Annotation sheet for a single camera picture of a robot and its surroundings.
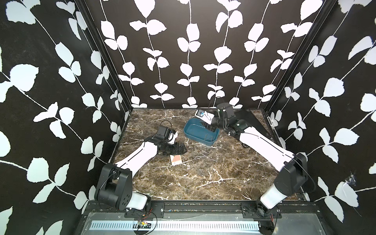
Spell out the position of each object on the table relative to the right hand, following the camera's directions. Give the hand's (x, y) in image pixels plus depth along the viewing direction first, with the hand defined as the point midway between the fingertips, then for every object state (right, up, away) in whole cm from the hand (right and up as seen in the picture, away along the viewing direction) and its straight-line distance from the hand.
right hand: (202, 114), depth 80 cm
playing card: (-16, -28, +10) cm, 34 cm away
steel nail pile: (+1, -30, +11) cm, 32 cm away
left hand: (-12, -21, +5) cm, 25 cm away
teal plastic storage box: (-2, -11, +31) cm, 33 cm away
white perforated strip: (-26, -57, -11) cm, 63 cm away
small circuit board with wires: (-30, -54, -10) cm, 63 cm away
